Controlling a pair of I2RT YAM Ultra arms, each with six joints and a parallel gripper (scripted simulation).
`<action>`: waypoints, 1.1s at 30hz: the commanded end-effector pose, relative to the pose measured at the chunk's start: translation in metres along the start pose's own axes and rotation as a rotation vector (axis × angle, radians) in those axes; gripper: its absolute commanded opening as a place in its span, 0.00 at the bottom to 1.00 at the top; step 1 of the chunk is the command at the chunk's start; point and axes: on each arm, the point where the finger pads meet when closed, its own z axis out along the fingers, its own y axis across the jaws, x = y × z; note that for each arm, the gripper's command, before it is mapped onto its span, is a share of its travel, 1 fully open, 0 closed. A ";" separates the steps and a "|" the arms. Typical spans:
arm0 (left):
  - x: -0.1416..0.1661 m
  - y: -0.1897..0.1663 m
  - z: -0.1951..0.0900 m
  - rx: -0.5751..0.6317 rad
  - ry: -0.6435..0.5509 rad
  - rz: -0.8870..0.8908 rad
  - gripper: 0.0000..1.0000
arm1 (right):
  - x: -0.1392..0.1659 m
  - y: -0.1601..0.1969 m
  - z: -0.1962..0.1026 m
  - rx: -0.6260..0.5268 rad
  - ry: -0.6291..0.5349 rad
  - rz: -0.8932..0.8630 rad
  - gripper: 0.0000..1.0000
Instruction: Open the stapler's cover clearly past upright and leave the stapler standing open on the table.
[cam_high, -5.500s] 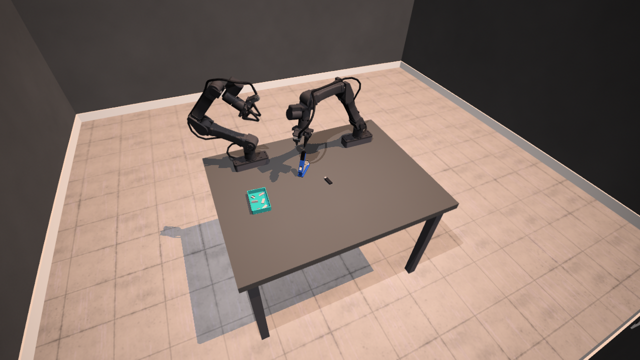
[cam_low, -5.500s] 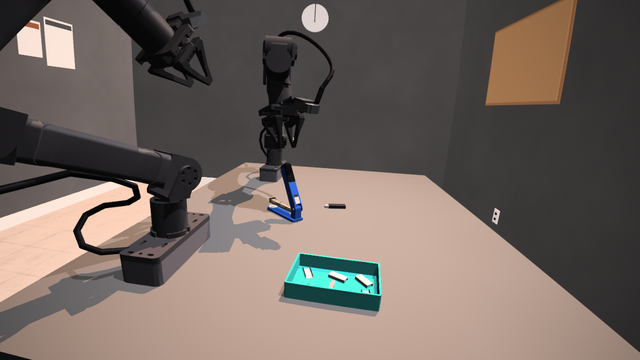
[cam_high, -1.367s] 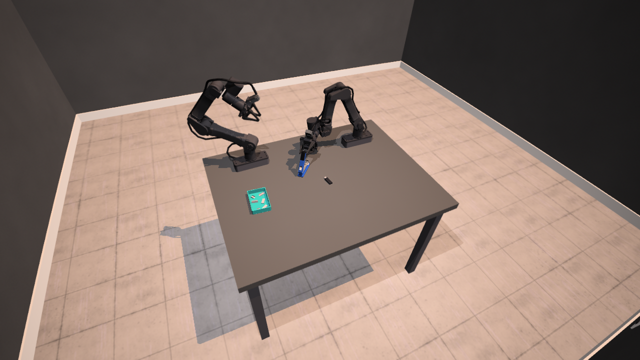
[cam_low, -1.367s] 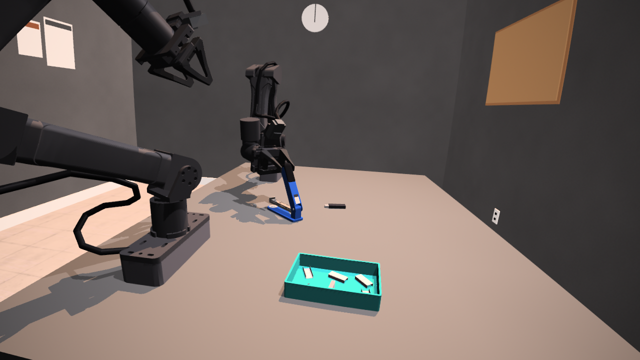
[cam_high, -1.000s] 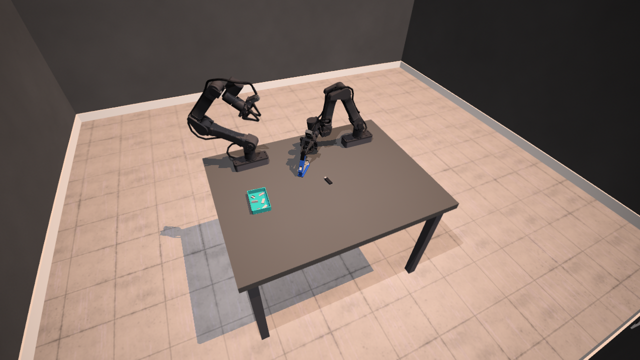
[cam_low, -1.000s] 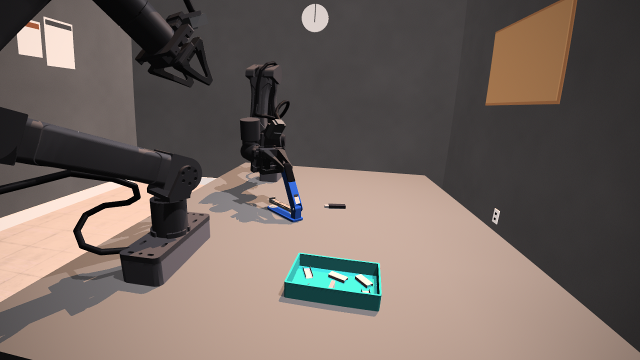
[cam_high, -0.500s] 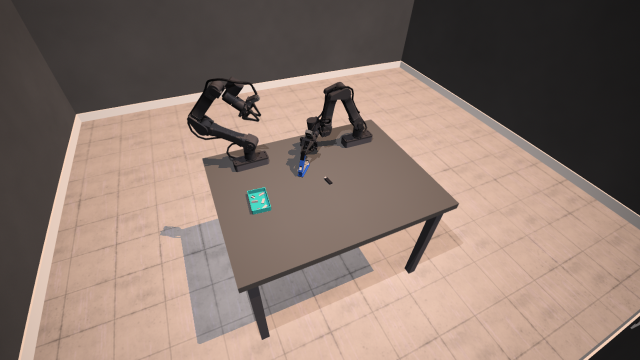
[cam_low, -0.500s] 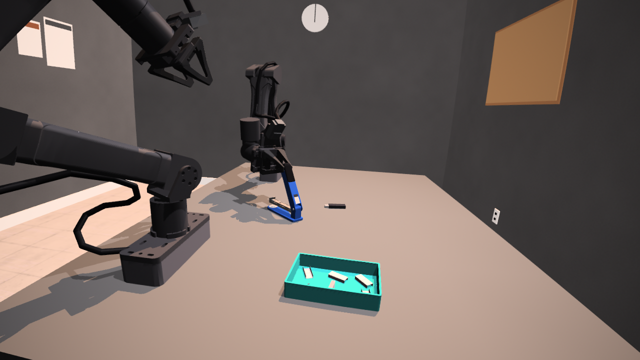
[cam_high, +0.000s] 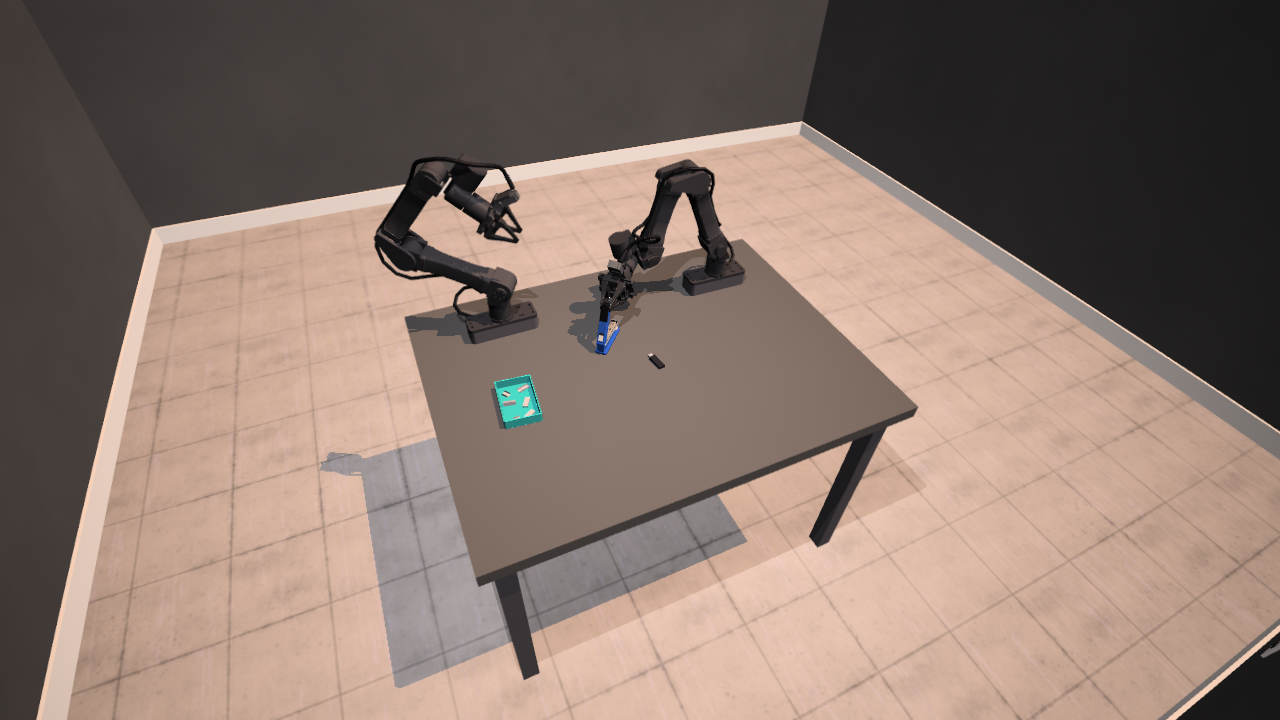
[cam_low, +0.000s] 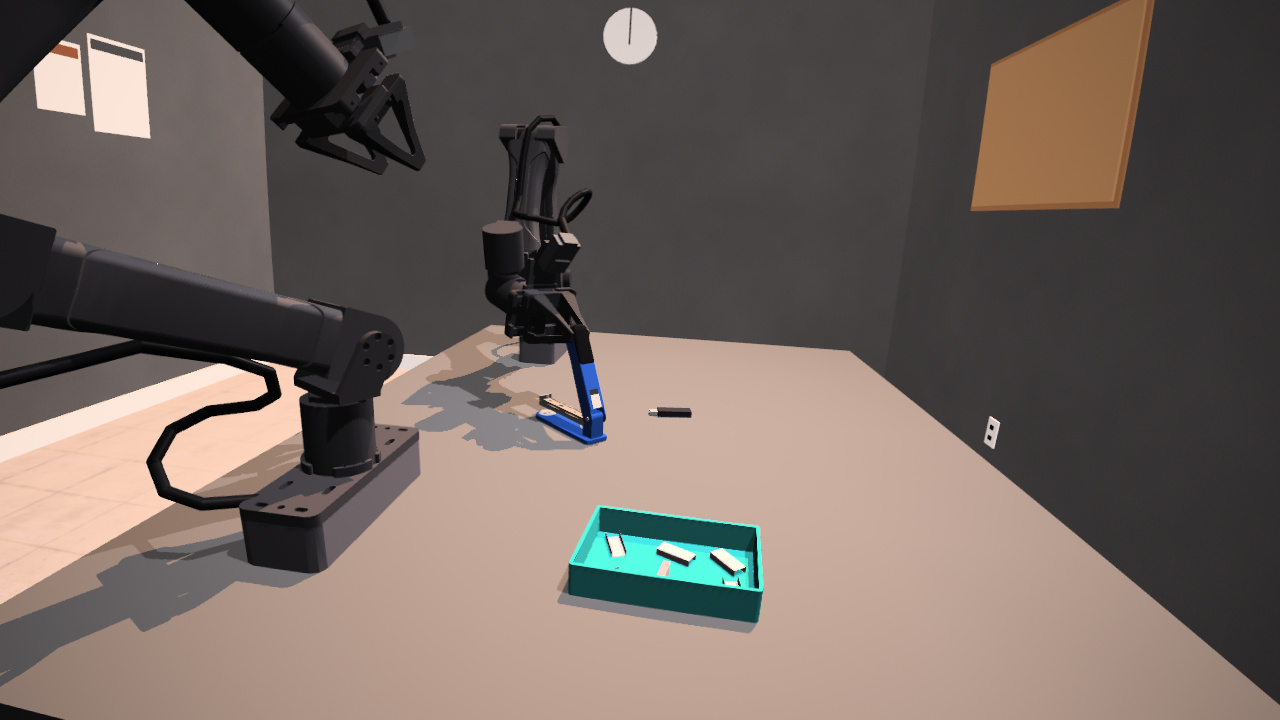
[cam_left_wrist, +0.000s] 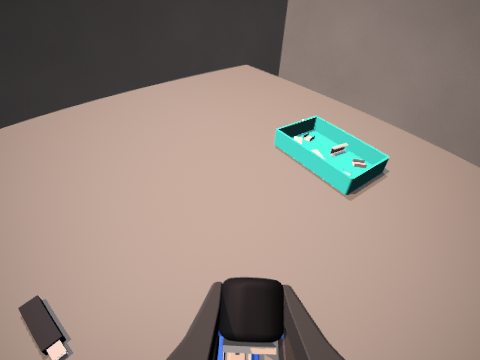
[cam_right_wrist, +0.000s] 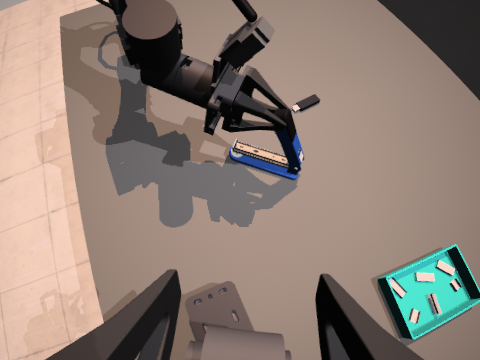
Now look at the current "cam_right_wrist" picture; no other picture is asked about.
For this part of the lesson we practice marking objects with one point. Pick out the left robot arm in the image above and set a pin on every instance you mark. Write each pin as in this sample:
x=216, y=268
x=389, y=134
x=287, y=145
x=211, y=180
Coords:
x=151, y=28

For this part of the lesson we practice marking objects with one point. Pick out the teal rectangular tray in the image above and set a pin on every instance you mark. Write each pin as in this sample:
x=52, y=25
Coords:
x=452, y=303

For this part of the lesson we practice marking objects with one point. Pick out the white rectangular block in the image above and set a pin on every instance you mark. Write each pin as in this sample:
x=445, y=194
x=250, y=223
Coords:
x=397, y=288
x=445, y=268
x=428, y=277

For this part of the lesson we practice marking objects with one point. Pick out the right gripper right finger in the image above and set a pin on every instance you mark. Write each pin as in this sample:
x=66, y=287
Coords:
x=348, y=332

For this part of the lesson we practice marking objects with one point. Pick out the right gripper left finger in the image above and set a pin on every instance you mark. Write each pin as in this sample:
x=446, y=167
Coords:
x=146, y=325

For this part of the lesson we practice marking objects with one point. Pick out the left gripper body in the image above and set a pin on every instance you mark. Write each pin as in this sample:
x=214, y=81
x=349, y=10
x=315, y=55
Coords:
x=197, y=83

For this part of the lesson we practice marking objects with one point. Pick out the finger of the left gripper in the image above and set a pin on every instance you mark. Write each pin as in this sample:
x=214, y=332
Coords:
x=255, y=80
x=244, y=103

